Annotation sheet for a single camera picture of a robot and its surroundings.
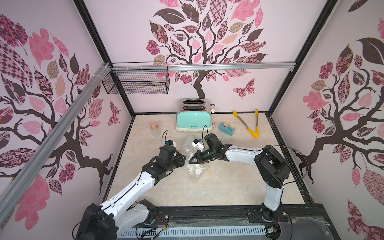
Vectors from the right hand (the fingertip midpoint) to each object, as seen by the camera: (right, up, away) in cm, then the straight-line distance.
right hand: (189, 162), depth 83 cm
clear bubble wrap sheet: (+4, -5, 0) cm, 6 cm away
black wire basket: (-25, +52, +12) cm, 59 cm away
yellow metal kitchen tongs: (+47, +14, +21) cm, 53 cm away
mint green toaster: (+4, +27, +13) cm, 31 cm away
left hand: (-2, +1, -1) cm, 3 cm away
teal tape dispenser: (+25, +19, +22) cm, 38 cm away
